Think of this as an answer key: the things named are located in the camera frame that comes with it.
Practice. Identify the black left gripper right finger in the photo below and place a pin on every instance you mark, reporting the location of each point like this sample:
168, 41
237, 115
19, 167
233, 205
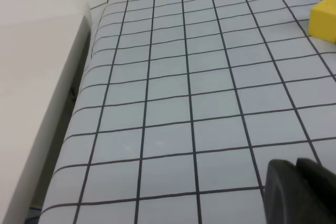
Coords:
320, 180

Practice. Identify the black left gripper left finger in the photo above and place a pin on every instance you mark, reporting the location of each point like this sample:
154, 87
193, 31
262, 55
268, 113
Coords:
288, 197

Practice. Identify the grid-patterned white tablecloth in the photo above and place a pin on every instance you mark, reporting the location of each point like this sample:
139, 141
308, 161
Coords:
183, 103

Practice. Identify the yellow foam cube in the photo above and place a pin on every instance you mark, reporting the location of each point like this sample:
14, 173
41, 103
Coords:
322, 20

